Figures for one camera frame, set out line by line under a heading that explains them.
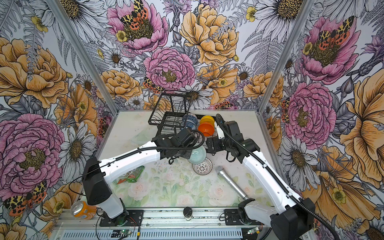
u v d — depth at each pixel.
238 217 0.73
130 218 0.73
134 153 0.49
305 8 0.72
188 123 1.06
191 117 1.11
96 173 0.44
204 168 0.90
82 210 0.67
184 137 0.59
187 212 0.68
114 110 1.23
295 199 0.39
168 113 1.14
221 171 0.86
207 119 1.05
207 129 1.04
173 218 0.76
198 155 0.83
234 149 0.53
